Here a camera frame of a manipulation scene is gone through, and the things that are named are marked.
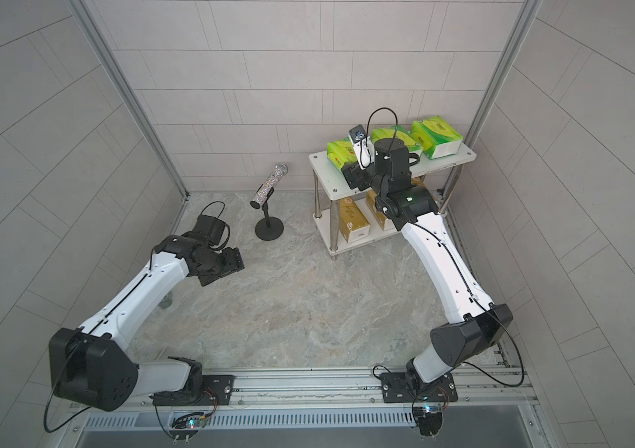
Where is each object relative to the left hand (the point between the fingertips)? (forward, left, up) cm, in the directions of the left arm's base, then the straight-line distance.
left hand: (240, 265), depth 82 cm
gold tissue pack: (+18, -45, 0) cm, 49 cm away
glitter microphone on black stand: (+21, -4, -10) cm, 24 cm away
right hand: (+16, -35, +30) cm, 48 cm away
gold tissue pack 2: (+15, -35, +2) cm, 38 cm away
